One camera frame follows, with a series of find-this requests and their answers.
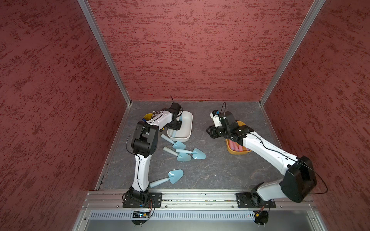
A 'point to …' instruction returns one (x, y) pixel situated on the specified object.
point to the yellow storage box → (240, 123)
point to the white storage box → (186, 132)
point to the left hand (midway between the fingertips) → (175, 129)
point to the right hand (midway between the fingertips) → (209, 132)
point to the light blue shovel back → (177, 145)
